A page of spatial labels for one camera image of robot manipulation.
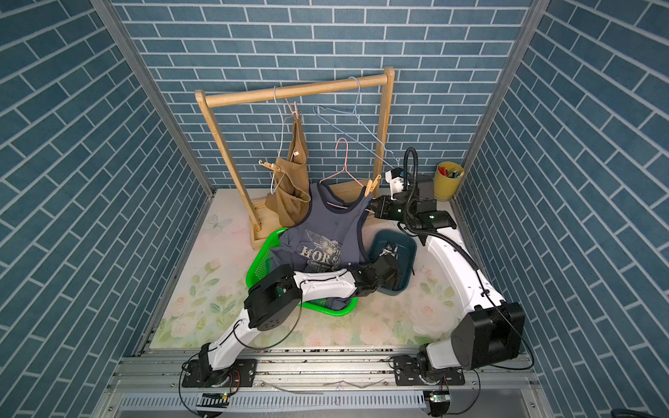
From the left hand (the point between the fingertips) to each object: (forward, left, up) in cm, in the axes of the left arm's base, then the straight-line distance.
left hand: (399, 272), depth 91 cm
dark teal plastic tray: (+8, -4, 0) cm, 8 cm away
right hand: (+10, +11, +26) cm, 30 cm away
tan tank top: (+16, +38, +22) cm, 47 cm away
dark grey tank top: (+8, +25, +7) cm, 27 cm away
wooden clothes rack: (+21, +54, -3) cm, 58 cm away
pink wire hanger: (+22, +20, +28) cm, 41 cm away
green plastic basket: (0, +48, +3) cm, 48 cm away
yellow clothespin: (+13, +12, +31) cm, 35 cm away
